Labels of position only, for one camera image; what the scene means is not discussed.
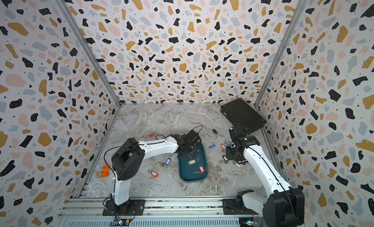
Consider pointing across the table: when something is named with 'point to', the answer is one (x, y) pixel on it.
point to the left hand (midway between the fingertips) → (194, 151)
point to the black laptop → (241, 114)
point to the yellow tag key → (192, 162)
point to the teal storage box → (195, 169)
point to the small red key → (152, 134)
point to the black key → (215, 131)
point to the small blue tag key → (212, 146)
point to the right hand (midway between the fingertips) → (232, 155)
